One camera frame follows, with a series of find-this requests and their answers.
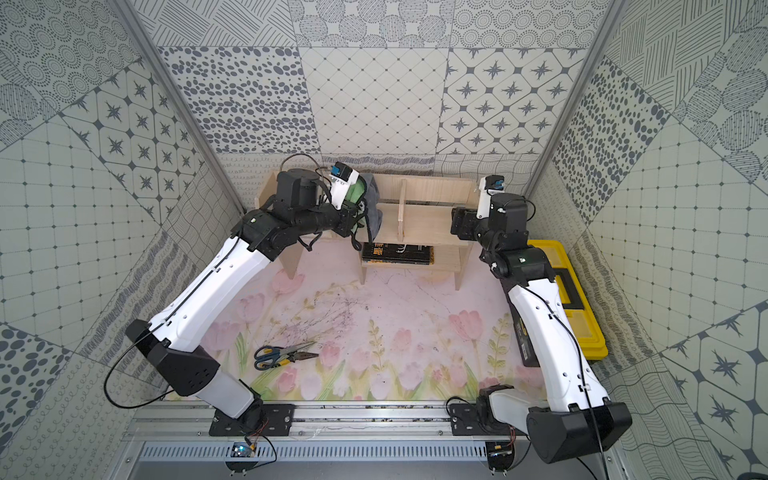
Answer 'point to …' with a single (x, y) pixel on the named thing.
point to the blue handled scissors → (269, 357)
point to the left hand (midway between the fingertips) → (363, 201)
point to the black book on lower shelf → (386, 253)
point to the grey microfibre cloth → (375, 218)
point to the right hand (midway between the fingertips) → (467, 214)
